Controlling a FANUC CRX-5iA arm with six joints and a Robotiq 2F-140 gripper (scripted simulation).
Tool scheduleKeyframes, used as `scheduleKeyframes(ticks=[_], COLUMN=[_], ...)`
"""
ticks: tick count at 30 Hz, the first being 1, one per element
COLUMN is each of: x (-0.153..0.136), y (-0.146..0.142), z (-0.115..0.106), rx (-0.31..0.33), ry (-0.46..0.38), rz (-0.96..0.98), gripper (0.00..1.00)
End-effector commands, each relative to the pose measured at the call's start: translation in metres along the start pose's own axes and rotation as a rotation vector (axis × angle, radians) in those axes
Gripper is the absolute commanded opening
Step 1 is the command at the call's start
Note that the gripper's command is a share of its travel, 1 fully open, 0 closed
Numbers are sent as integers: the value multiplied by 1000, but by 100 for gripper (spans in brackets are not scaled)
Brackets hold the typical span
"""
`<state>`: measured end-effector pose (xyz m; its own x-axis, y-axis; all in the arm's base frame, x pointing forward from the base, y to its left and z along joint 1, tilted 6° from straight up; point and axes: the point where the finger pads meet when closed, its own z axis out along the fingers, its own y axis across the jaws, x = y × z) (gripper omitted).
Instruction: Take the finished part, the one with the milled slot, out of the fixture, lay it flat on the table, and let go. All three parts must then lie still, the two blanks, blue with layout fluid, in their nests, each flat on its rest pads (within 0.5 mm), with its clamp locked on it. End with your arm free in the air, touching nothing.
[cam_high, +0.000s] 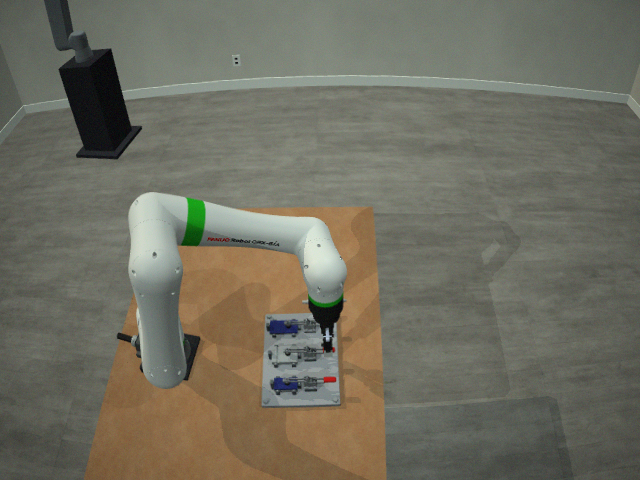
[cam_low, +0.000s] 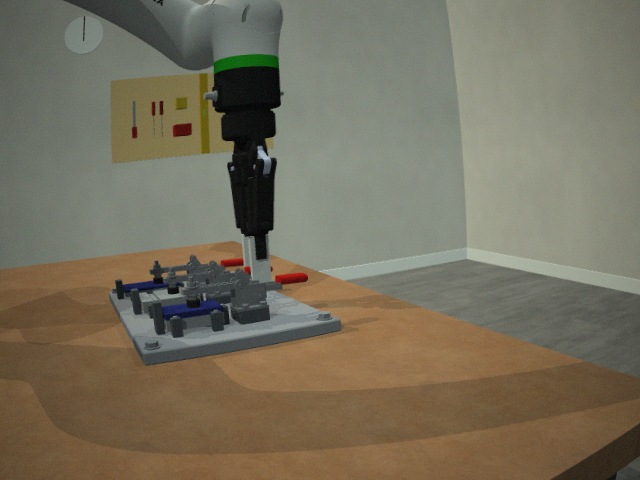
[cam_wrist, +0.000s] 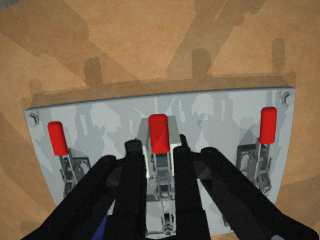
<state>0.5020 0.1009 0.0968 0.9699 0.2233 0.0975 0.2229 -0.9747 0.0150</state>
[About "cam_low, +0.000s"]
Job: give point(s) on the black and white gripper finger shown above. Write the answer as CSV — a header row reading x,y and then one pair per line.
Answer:
x,y
239,202
260,212

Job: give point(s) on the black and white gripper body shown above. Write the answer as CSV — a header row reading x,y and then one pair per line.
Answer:
x,y
248,129

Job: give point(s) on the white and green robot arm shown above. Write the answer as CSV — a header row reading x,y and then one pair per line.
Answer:
x,y
244,35

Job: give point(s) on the grey toggle clamp with red handle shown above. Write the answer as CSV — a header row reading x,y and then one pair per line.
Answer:
x,y
191,268
250,298

